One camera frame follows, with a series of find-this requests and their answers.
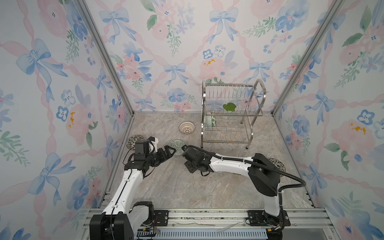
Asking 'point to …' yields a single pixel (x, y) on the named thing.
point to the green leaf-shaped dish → (229, 106)
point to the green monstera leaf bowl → (213, 121)
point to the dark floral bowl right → (278, 164)
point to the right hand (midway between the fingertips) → (190, 161)
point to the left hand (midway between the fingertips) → (171, 152)
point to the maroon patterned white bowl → (187, 127)
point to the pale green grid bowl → (208, 121)
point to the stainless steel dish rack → (228, 111)
